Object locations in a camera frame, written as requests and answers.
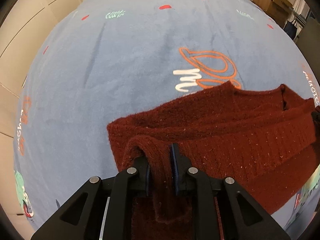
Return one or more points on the dark grey chair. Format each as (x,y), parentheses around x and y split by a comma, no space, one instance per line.
(311,38)

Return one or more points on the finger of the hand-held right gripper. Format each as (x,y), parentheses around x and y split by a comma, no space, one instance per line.
(316,125)

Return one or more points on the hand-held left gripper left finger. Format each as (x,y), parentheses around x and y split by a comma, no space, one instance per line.
(143,177)

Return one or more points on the dark blue bag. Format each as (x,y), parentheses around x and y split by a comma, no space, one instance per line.
(293,29)

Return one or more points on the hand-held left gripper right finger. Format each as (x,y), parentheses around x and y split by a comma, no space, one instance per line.
(176,177)

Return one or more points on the wooden cabinet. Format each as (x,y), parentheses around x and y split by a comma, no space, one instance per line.
(271,3)

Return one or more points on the blue printed blanket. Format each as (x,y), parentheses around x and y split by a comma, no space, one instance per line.
(112,67)

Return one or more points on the white wardrobe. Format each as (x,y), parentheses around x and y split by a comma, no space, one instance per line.
(30,10)

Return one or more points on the dark red knitted sweater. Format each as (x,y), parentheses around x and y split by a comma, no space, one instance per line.
(225,135)

